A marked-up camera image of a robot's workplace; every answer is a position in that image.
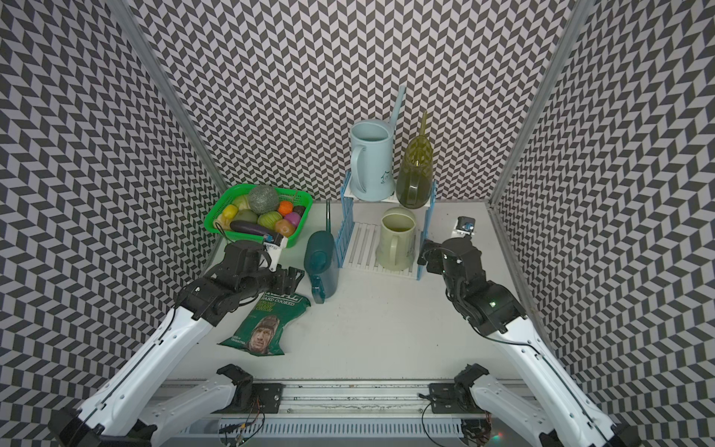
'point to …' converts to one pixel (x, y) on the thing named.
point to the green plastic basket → (226, 195)
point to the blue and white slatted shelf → (357, 243)
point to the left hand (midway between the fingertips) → (290, 273)
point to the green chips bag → (260, 331)
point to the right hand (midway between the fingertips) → (442, 249)
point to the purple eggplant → (249, 227)
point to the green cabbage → (269, 219)
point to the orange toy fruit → (285, 207)
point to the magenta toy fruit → (293, 217)
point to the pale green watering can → (396, 249)
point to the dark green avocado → (246, 214)
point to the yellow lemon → (230, 211)
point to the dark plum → (299, 209)
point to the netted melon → (263, 198)
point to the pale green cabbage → (243, 202)
